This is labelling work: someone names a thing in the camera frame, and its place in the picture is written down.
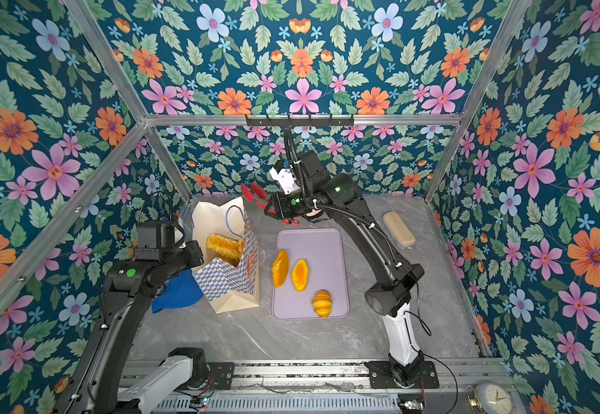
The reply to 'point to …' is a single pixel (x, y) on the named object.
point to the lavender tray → (322, 250)
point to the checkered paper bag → (227, 287)
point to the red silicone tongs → (257, 190)
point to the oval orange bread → (280, 268)
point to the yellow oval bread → (300, 275)
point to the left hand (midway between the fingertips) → (201, 243)
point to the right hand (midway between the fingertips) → (271, 206)
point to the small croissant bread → (322, 303)
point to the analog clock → (490, 398)
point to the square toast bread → (230, 250)
